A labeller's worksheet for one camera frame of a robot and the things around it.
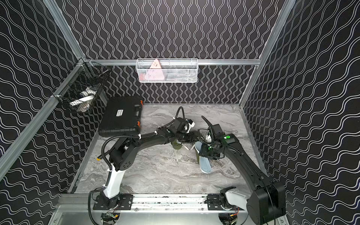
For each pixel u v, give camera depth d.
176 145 0.93
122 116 1.03
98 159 0.89
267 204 0.39
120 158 0.53
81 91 0.91
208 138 0.76
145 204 0.76
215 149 0.58
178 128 0.75
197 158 0.88
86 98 0.75
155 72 0.90
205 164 0.74
